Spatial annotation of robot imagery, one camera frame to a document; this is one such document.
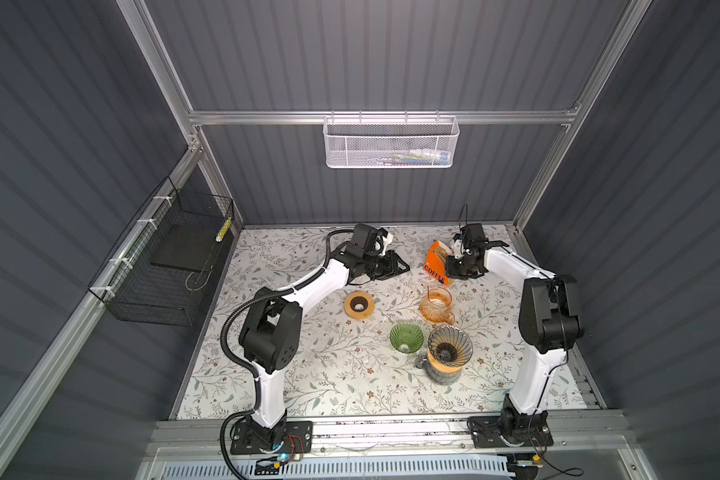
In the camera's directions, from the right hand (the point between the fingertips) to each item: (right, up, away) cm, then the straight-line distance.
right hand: (452, 273), depth 99 cm
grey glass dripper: (-7, -18, -21) cm, 29 cm away
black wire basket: (-80, +2, -27) cm, 84 cm away
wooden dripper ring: (-8, -23, -25) cm, 35 cm away
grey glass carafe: (-8, -27, -19) cm, 34 cm away
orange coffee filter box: (-6, +4, -3) cm, 8 cm away
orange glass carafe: (-6, -11, -2) cm, 13 cm away
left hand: (-17, +2, -13) cm, 21 cm away
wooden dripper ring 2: (-31, -10, -2) cm, 33 cm away
